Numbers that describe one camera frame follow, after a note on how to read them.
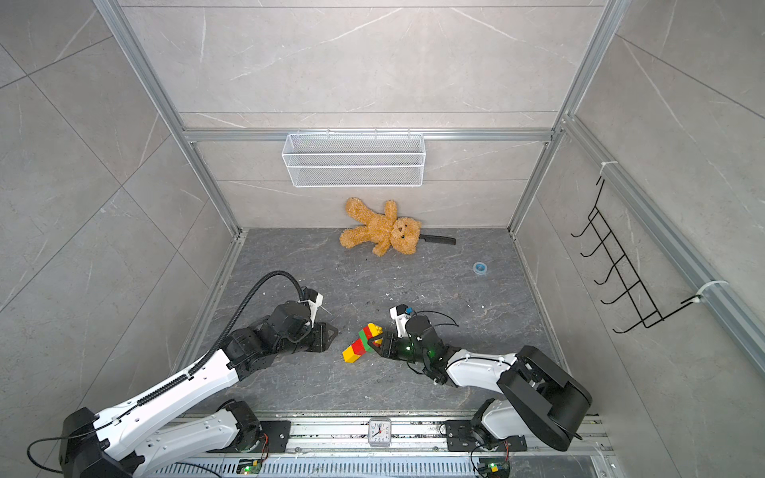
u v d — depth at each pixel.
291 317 0.57
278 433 0.73
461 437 0.73
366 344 0.81
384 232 1.11
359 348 0.83
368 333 0.82
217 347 0.51
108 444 0.39
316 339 0.67
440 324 0.64
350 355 0.84
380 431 0.73
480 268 1.07
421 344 0.66
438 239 1.20
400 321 0.79
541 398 0.43
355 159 1.01
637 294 0.65
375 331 0.82
